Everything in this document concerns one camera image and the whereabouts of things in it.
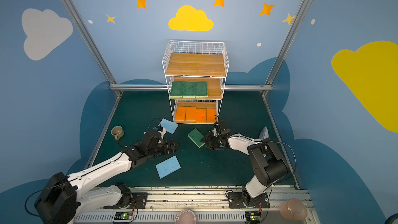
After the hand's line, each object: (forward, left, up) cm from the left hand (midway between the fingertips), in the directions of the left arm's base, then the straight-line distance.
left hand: (174, 143), depth 83 cm
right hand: (+6, -16, -7) cm, 19 cm away
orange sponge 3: (+25, -14, -8) cm, 29 cm away
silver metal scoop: (+13, -55, -10) cm, 57 cm away
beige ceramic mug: (+10, +38, -7) cm, 40 cm away
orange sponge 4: (+27, -21, -8) cm, 35 cm away
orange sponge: (+25, 0, -7) cm, 26 cm away
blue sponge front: (-10, +3, -9) cm, 14 cm away
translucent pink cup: (-28, -60, -9) cm, 66 cm away
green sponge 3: (+27, -7, +16) cm, 31 cm away
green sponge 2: (+25, 0, +16) cm, 30 cm away
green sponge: (+9, -11, -9) cm, 17 cm away
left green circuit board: (-32, +21, -10) cm, 40 cm away
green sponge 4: (+27, -14, +16) cm, 34 cm away
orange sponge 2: (+26, -7, -8) cm, 28 cm away
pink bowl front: (-32, -8, -9) cm, 34 cm away
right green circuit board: (-31, -40, -11) cm, 52 cm away
